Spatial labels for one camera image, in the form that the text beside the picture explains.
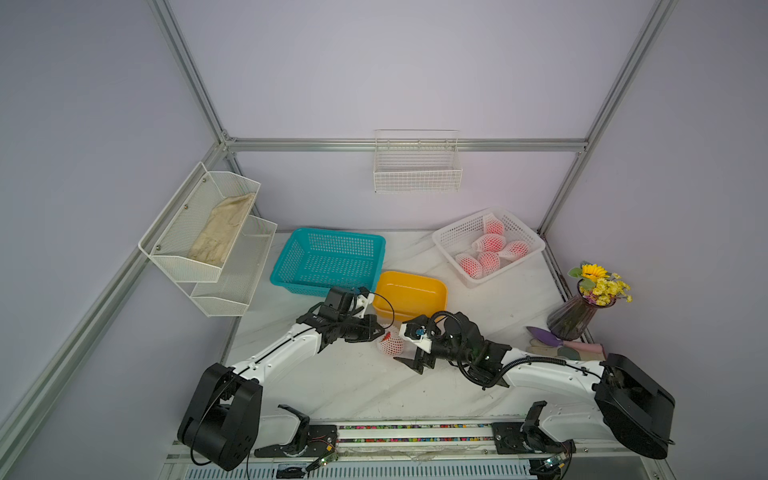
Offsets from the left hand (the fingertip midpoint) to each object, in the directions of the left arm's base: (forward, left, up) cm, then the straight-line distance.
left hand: (382, 334), depth 83 cm
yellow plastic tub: (+19, -6, -10) cm, 23 cm away
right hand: (-2, -6, +2) cm, 7 cm away
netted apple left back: (+27, -37, -1) cm, 46 cm away
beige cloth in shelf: (+21, +44, +21) cm, 53 cm away
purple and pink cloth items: (+1, -51, -9) cm, 51 cm away
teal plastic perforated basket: (+33, +27, -8) cm, 43 cm away
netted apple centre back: (+37, -39, -1) cm, 54 cm away
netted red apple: (-3, -3, -1) cm, 5 cm away
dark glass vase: (+5, -56, -1) cm, 56 cm away
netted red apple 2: (+26, -30, -1) cm, 39 cm away
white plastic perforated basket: (+41, -28, -4) cm, 50 cm away
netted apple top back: (+46, -42, -1) cm, 62 cm away
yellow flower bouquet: (+6, -55, +16) cm, 58 cm away
